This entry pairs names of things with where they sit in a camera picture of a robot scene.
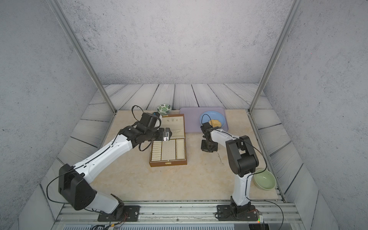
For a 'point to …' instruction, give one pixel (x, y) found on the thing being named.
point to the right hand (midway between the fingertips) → (207, 149)
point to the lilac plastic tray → (191, 118)
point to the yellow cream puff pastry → (215, 123)
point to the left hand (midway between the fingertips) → (167, 133)
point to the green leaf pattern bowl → (164, 109)
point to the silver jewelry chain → (220, 162)
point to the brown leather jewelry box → (172, 152)
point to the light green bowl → (265, 180)
